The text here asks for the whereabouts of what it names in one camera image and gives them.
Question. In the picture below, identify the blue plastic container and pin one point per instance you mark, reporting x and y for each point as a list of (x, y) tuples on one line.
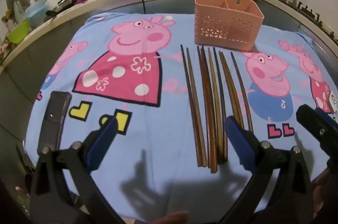
[(35, 10)]

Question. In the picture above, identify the black gas stove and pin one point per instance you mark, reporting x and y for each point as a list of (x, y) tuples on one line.
[(315, 16)]

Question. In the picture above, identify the bunch of wooden chopsticks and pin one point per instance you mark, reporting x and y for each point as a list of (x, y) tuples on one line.
[(207, 107)]

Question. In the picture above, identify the dark cooking pan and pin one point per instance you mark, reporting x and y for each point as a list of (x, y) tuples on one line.
[(60, 5)]

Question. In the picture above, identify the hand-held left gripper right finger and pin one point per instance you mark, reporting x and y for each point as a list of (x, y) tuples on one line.
[(239, 143)]

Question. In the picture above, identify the black rectangular case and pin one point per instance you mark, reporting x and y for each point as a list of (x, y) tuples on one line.
[(54, 118)]

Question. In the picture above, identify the blue cartoon pig blanket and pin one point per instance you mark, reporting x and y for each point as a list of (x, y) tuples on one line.
[(148, 118)]

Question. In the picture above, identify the pink plastic utensil basket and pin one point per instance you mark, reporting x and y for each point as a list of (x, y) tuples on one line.
[(227, 26)]

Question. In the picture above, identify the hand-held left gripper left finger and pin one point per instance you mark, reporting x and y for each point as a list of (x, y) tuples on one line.
[(101, 146)]

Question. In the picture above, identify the pale green bottle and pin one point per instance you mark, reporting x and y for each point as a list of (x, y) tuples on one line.
[(17, 11)]

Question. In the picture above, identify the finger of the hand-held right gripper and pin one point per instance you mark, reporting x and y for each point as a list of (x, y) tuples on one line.
[(310, 118)]

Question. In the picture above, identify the green plastic basin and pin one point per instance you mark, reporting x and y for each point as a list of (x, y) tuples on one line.
[(18, 31)]

